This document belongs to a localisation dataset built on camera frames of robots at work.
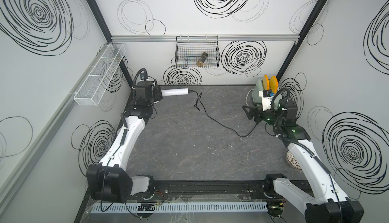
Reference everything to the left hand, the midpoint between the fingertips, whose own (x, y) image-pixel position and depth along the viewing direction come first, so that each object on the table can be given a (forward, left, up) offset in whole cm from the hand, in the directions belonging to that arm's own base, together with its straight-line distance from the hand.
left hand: (150, 87), depth 78 cm
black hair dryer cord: (-2, -25, -11) cm, 27 cm away
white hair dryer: (-2, -14, 0) cm, 14 cm away
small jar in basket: (+20, -26, +3) cm, 33 cm away
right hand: (-9, -52, -1) cm, 53 cm away
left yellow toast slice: (+14, -67, -7) cm, 69 cm away
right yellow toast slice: (+13, -71, -7) cm, 73 cm away
